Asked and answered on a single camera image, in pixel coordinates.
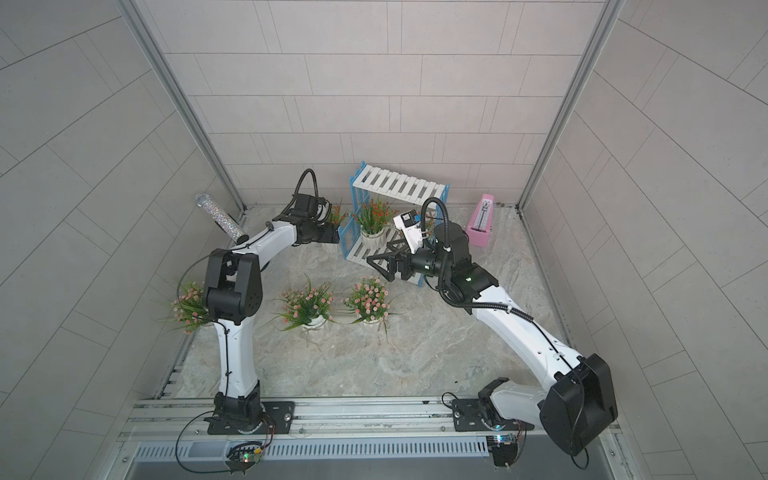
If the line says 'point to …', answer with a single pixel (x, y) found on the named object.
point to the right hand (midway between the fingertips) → (380, 255)
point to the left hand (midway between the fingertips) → (336, 229)
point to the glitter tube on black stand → (221, 216)
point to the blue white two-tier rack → (378, 196)
